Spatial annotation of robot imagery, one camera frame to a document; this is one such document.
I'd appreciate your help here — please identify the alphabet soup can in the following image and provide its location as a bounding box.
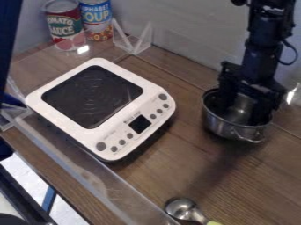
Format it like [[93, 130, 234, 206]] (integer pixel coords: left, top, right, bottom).
[[79, 0, 113, 41]]

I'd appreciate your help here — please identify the tomato sauce can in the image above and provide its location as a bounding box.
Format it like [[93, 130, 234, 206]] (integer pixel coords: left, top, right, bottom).
[[43, 0, 86, 51]]

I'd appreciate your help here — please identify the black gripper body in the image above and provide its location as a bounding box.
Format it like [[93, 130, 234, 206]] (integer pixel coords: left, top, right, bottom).
[[218, 44, 287, 100]]

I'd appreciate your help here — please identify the silver pot with handles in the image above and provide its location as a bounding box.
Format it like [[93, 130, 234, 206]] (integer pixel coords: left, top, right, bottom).
[[201, 89, 273, 143]]

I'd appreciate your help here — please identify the silver measuring spoon yellow handle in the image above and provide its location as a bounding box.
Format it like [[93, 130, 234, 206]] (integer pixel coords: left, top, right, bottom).
[[165, 198, 224, 225]]

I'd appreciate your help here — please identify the black and blue table frame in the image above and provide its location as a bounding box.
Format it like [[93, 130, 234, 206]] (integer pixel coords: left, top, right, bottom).
[[0, 165, 58, 225]]

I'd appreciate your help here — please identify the clear acrylic corner bracket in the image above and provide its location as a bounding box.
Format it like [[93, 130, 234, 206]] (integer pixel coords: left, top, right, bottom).
[[111, 18, 153, 55]]

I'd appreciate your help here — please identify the blue object at left edge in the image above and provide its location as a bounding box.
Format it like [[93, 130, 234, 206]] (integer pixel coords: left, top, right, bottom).
[[0, 0, 24, 162]]

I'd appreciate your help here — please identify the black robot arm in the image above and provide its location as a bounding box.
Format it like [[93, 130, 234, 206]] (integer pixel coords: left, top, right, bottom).
[[218, 0, 296, 126]]

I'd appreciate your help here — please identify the white and black induction stove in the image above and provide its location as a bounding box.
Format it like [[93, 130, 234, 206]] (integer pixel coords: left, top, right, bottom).
[[26, 58, 177, 162]]

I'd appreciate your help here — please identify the clear acrylic front barrier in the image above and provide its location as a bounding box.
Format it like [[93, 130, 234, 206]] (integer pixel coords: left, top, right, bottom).
[[15, 71, 178, 225]]

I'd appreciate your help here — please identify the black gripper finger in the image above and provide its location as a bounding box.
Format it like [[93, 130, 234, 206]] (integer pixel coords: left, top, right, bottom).
[[249, 95, 281, 126], [218, 76, 238, 113]]

